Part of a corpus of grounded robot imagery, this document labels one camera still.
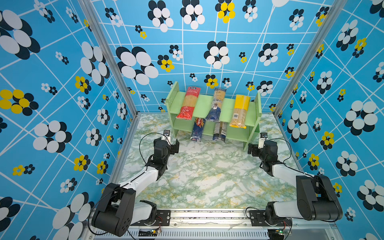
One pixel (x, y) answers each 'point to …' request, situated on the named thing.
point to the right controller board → (276, 234)
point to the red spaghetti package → (191, 98)
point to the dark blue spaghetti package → (198, 129)
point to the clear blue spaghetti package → (220, 131)
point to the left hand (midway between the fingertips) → (170, 137)
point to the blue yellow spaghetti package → (214, 113)
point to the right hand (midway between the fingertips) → (259, 143)
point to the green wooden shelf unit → (174, 100)
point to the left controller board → (149, 232)
